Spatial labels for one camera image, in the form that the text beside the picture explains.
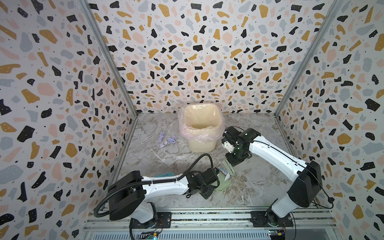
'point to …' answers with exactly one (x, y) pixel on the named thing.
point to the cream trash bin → (202, 147)
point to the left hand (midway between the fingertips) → (211, 187)
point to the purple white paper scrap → (164, 143)
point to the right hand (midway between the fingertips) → (229, 160)
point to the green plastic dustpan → (223, 184)
